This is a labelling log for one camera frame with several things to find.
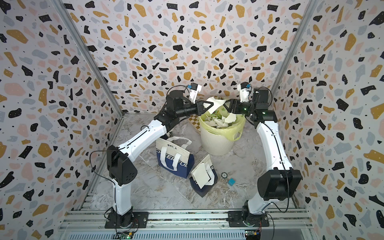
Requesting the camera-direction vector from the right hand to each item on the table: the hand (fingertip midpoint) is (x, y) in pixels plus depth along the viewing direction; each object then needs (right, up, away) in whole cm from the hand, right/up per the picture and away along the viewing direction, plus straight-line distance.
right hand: (227, 103), depth 76 cm
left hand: (-7, -1, -5) cm, 9 cm away
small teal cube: (+4, -44, +10) cm, 45 cm away
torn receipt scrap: (+5, -7, +14) cm, 17 cm away
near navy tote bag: (-10, -30, -4) cm, 32 cm away
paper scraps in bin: (-3, -10, +11) cm, 15 cm away
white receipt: (-14, -34, -9) cm, 38 cm away
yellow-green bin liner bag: (+3, -15, 0) cm, 15 cm away
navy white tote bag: (-28, -27, +1) cm, 39 cm away
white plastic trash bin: (-5, -23, +12) cm, 26 cm away
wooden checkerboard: (-19, -7, +38) cm, 42 cm away
